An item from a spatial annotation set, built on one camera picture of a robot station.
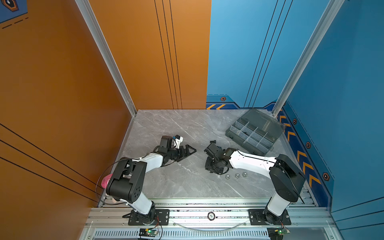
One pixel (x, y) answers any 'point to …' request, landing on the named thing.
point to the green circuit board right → (277, 233)
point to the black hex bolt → (213, 141)
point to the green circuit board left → (147, 232)
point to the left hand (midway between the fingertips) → (192, 152)
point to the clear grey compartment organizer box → (258, 130)
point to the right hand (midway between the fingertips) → (204, 169)
